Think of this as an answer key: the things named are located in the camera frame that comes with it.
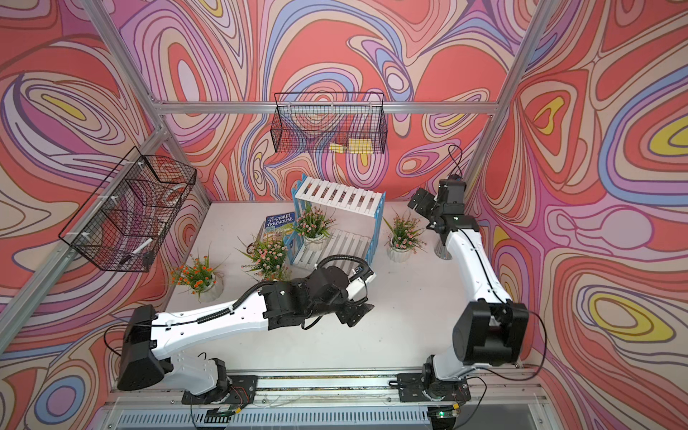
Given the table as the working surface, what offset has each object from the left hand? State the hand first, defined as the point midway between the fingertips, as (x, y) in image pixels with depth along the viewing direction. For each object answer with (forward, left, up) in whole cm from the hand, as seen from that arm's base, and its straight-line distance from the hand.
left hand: (368, 296), depth 69 cm
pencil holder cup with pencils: (+27, -30, -18) cm, 44 cm away
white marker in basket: (+12, +64, +4) cm, 65 cm away
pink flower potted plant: (+28, +17, -5) cm, 34 cm away
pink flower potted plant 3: (+25, -14, -7) cm, 30 cm away
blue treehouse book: (+42, +33, -19) cm, 57 cm away
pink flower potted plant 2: (+17, +31, -6) cm, 35 cm away
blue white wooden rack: (+25, +3, +5) cm, 26 cm away
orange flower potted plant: (+11, +52, -6) cm, 54 cm away
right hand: (+28, -19, +4) cm, 34 cm away
